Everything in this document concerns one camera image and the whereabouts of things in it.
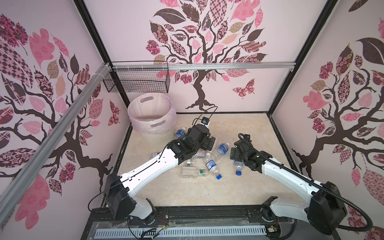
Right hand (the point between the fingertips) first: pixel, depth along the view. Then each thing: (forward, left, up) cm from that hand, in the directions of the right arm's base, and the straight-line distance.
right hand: (239, 151), depth 85 cm
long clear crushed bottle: (+2, +22, -7) cm, 23 cm away
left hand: (+1, +21, +14) cm, 25 cm away
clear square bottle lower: (-8, +29, -11) cm, 32 cm away
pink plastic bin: (+29, +56, +3) cm, 64 cm away
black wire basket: (+43, +63, +24) cm, 80 cm away
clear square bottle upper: (-3, +29, -8) cm, 31 cm away
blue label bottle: (+5, +9, -5) cm, 11 cm away
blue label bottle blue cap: (-7, +16, -5) cm, 18 cm away
